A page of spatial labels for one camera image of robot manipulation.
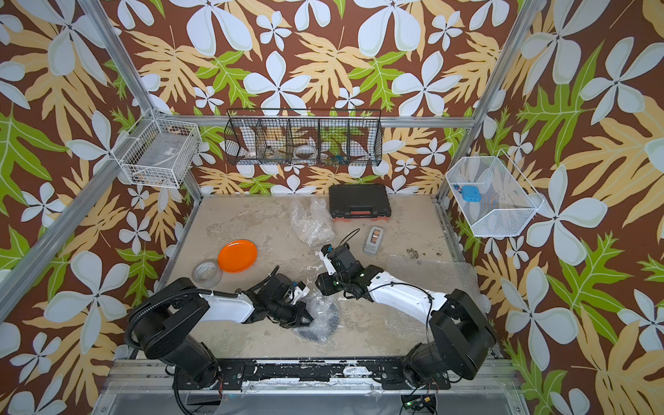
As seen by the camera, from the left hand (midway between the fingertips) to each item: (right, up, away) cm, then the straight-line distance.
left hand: (315, 323), depth 84 cm
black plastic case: (+16, +42, +28) cm, 53 cm away
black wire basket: (-5, +66, +14) cm, 68 cm away
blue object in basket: (+52, +43, +1) cm, 68 cm away
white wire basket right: (+60, +40, -6) cm, 72 cm away
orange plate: (-32, +20, +16) cm, 41 cm away
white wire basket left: (-53, +57, +2) cm, 78 cm away
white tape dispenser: (+22, +26, +17) cm, 38 cm away
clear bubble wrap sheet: (-3, +34, +17) cm, 38 cm away
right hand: (+1, +14, 0) cm, 14 cm away
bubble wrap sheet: (+3, +4, -2) cm, 5 cm away
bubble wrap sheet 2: (+45, +14, +11) cm, 48 cm away
